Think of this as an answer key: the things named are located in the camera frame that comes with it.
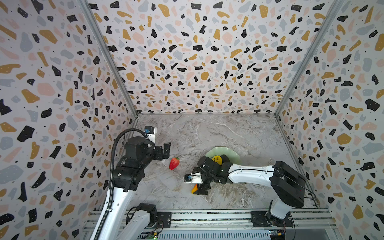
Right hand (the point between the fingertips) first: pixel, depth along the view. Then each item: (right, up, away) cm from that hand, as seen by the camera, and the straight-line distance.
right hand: (190, 179), depth 80 cm
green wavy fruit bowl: (+26, +10, +13) cm, 30 cm away
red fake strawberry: (-11, +6, +10) cm, 16 cm away
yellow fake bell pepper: (+16, +9, +10) cm, 20 cm away
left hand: (-13, +22, -11) cm, 28 cm away
